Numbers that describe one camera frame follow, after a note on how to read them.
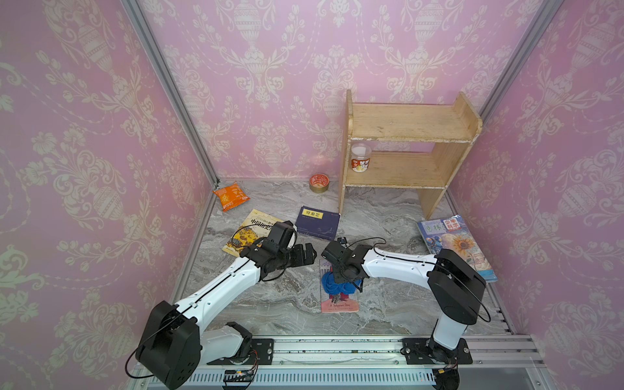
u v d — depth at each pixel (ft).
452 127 2.55
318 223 3.39
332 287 2.78
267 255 1.94
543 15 2.27
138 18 2.31
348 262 2.15
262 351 2.48
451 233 3.19
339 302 2.74
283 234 2.09
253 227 3.37
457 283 1.66
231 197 3.63
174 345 1.30
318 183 3.81
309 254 2.43
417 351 2.40
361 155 2.99
